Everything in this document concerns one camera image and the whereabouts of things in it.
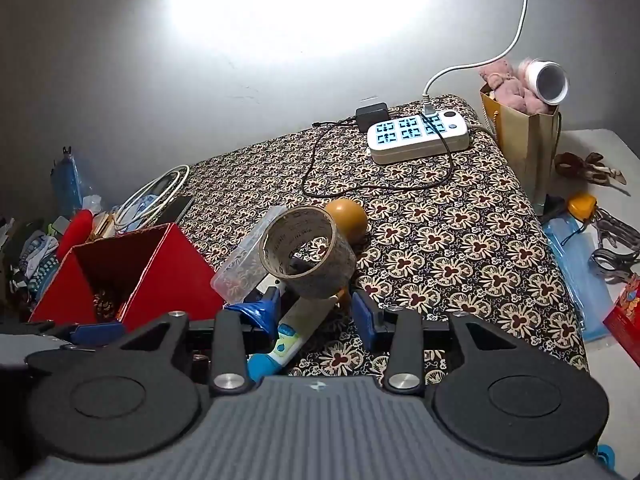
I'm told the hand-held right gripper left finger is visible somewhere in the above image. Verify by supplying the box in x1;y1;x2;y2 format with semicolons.
116;287;282;395

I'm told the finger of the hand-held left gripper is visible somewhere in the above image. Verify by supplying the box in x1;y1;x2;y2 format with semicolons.
29;321;127;348

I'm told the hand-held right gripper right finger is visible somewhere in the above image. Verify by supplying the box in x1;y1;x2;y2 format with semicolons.
351;291;507;397

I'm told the white tube blue cap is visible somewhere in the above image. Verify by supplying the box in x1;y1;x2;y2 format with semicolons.
247;292;346;383

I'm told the clear plastic case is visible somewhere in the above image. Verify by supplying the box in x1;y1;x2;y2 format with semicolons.
210;205;288;306

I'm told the brown packing tape roll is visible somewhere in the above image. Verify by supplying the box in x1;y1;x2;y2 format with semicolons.
258;206;357;298

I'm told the red cardboard box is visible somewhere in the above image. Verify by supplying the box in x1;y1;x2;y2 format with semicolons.
28;222;226;333

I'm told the tan wooden gourd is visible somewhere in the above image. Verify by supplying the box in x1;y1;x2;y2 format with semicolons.
322;198;370;306

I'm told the metal clip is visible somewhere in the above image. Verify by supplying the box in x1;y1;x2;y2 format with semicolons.
594;208;640;248
591;247;640;283

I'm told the pine cone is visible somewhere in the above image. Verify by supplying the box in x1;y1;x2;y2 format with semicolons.
92;287;121;322

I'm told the pile of clothes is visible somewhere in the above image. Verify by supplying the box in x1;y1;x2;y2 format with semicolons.
10;230;61;301

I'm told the red plush cushion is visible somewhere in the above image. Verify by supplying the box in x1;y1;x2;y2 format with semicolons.
56;208;94;261

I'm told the patterned floral cloth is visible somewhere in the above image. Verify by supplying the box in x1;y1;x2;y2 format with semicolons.
172;94;591;386

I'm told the blue white paper packet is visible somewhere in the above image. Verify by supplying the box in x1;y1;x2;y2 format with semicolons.
127;195;161;221

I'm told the black smartphone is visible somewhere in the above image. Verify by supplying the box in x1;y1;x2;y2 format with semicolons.
165;195;196;223

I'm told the blue zip pouch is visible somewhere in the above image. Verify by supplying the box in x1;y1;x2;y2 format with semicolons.
50;146;83;216

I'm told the white power strip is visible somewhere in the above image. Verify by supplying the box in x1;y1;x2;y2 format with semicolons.
367;109;471;165

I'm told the black power adapter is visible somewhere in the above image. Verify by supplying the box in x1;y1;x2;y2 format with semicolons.
356;102;390;133

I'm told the blue plastic bag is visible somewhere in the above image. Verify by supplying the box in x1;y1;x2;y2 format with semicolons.
542;212;613;343

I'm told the gold paper bag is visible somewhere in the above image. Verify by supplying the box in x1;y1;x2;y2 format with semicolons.
480;82;562;193

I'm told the orange key fob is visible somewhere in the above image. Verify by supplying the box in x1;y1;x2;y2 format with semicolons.
567;192;598;221

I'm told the brown ribbon bow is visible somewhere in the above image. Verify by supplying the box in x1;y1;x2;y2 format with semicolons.
554;151;628;191

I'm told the red printed packet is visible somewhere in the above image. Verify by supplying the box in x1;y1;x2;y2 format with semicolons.
602;272;640;366

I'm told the pink plush toy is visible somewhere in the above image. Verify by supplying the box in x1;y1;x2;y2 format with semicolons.
482;58;558;113

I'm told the white cylindrical cup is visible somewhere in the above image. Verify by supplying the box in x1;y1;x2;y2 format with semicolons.
520;57;571;107

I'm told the black cable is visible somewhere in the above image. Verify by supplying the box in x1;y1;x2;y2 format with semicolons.
302;115;453;198

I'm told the coiled white cable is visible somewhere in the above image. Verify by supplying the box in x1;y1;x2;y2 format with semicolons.
114;165;191;233

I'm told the white power cable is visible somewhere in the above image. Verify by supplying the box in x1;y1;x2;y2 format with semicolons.
424;0;529;116

